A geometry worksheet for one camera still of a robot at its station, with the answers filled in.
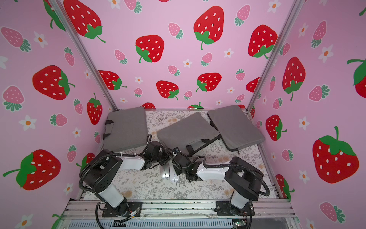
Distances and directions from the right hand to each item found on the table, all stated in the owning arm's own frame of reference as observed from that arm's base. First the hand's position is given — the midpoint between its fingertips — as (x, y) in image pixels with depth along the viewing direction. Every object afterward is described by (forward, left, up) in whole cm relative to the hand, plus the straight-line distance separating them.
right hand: (174, 165), depth 86 cm
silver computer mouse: (-3, +6, -2) cm, 7 cm away
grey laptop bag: (+24, -9, 0) cm, 26 cm away
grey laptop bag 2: (+32, -42, -2) cm, 53 cm away
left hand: (+8, 0, -1) cm, 8 cm away
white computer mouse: (-6, 0, -2) cm, 7 cm away
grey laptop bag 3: (+26, +41, 0) cm, 49 cm away
